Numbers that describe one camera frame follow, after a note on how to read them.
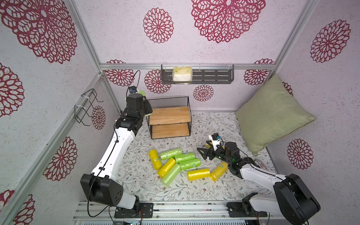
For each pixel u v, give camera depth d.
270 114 0.81
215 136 0.72
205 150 0.75
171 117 0.94
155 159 0.88
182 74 0.90
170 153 0.90
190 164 0.86
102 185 0.40
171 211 0.75
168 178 0.82
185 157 0.90
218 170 0.84
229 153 0.66
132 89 0.63
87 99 0.78
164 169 0.87
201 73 0.93
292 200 0.42
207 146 0.76
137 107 0.54
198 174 0.82
